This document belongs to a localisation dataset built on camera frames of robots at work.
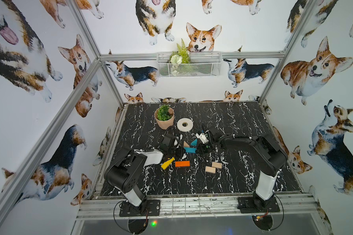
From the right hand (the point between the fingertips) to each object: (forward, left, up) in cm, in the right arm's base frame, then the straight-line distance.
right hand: (195, 151), depth 92 cm
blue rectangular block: (+1, +3, -1) cm, 3 cm away
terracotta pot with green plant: (+19, +20, +12) cm, 30 cm away
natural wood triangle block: (+4, +6, 0) cm, 8 cm away
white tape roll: (+22, +7, -2) cm, 23 cm away
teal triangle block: (+6, 0, 0) cm, 6 cm away
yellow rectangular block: (-8, +17, 0) cm, 19 cm away
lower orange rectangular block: (-8, +8, -1) cm, 11 cm away
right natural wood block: (-8, -13, -2) cm, 15 cm away
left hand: (+2, +5, 0) cm, 6 cm away
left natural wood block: (-11, -9, -2) cm, 14 cm away
